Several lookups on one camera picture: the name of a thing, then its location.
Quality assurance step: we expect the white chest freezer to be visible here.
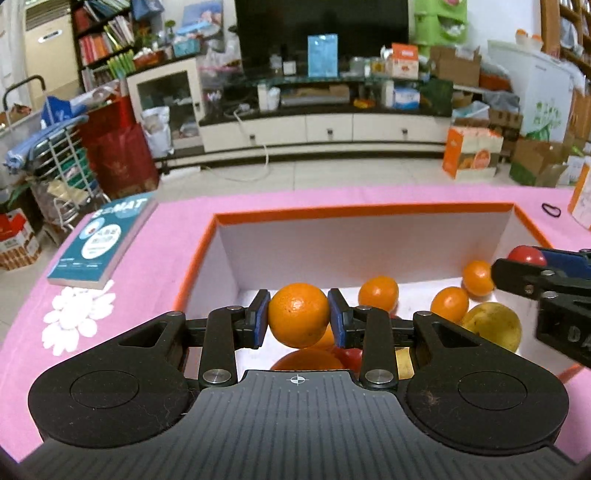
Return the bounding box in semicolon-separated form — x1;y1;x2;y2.
487;39;575;141

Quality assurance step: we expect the white glass-door cabinet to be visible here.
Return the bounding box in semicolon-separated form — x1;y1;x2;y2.
127;58;206;148

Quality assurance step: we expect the pink daisy print tablecloth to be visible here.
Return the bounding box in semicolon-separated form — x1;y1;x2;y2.
0;185;591;462

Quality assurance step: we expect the green plastic drawer unit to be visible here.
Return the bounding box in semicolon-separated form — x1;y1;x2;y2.
412;0;469;47

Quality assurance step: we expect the large orange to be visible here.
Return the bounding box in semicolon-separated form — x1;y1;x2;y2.
270;348;346;371

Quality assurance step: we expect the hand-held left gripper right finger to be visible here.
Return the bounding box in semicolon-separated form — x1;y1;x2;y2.
328;288;481;387

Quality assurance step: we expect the beige standing air conditioner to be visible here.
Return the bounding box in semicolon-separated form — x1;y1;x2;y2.
23;4;81;100

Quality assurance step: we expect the orange and white canister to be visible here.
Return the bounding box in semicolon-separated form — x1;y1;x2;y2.
568;162;591;230

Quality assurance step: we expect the red gift bag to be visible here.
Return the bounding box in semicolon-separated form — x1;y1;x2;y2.
78;97;160;199

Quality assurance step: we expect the red and white carton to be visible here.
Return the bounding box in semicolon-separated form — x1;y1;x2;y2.
0;208;42;271

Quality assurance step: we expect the black television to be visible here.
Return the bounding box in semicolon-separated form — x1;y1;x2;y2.
235;0;409;77

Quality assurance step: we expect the red cherry tomato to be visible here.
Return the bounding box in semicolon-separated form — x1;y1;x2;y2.
330;347;363;372
508;246;548;267

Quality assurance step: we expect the teal paperback book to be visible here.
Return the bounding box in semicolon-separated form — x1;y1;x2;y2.
47;194;158;291

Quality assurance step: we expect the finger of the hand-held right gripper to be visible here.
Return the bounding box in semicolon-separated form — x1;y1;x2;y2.
538;248;591;278
491;258;591;301

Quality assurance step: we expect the brown cardboard box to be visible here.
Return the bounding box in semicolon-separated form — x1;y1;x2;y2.
431;45;482;88

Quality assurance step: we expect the orange printed carton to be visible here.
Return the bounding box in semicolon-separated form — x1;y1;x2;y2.
443;127;504;180

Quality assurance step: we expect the metal wire cart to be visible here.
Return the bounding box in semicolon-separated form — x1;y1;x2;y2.
2;76;112;232

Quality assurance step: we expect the dark green bag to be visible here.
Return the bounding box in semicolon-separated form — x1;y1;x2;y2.
420;78;455;116

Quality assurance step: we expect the light blue flat package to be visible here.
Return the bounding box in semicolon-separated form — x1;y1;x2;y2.
308;34;339;78

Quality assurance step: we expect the white plastic bag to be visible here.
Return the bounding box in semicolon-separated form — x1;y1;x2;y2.
141;107;174;158

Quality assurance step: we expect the orange cardboard box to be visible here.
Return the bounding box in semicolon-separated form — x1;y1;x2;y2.
173;202;583;385

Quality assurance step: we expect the yellow-green guava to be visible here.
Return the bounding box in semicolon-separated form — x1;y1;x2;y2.
462;302;522;354
394;347;414;380

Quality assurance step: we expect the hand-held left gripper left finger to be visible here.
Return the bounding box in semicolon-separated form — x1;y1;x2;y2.
117;290;271;387

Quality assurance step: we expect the bookshelf with books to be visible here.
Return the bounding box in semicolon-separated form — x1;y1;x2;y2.
69;0;139;93

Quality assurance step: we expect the small orange and white carton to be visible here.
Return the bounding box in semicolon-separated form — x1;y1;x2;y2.
390;43;420;79

